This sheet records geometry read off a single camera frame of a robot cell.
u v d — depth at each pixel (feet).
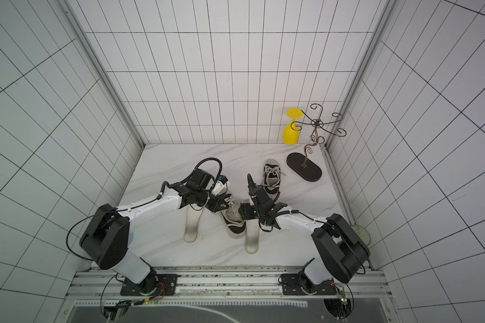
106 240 1.43
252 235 2.78
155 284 2.32
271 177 3.21
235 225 2.65
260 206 2.24
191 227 2.86
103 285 2.43
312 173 3.43
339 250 1.41
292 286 2.37
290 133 3.03
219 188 2.55
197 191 2.26
